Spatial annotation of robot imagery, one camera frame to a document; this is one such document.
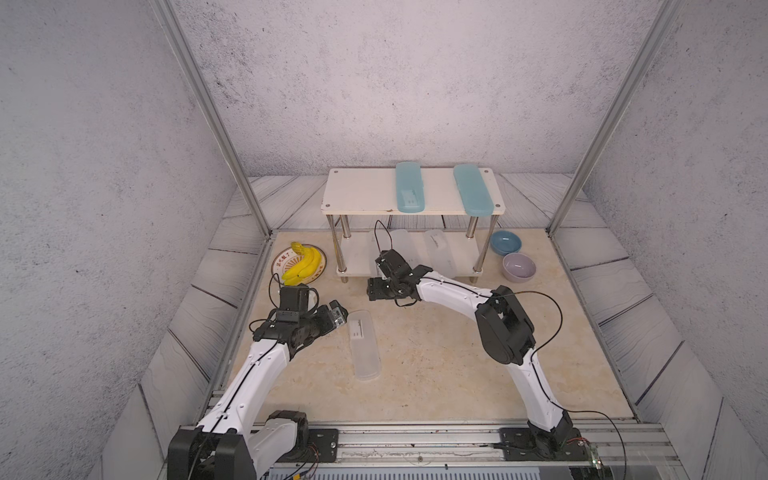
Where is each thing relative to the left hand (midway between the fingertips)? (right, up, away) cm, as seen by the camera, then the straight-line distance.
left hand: (340, 317), depth 83 cm
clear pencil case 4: (+6, -10, +6) cm, 13 cm away
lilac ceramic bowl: (+58, +13, +22) cm, 64 cm away
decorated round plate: (-24, +16, +28) cm, 40 cm away
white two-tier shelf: (+9, +35, -1) cm, 36 cm away
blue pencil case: (+37, +33, 0) cm, 50 cm away
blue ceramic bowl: (+57, +22, +31) cm, 69 cm away
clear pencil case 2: (+20, +21, +27) cm, 39 cm away
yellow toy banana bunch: (-16, +13, +20) cm, 29 cm away
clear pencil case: (+31, +18, +23) cm, 42 cm away
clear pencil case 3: (+11, +13, -5) cm, 18 cm away
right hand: (+9, +6, +12) cm, 16 cm away
